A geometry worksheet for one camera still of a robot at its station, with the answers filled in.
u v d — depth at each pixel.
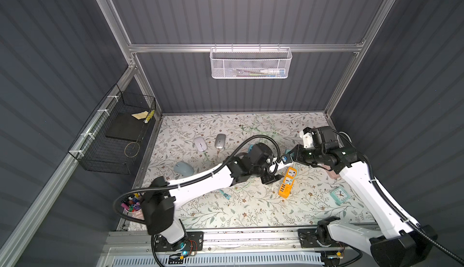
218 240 0.75
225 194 0.87
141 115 0.82
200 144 1.03
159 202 0.42
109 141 0.72
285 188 0.85
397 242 0.37
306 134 0.69
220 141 1.05
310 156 0.63
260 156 0.57
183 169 0.91
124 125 0.77
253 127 1.13
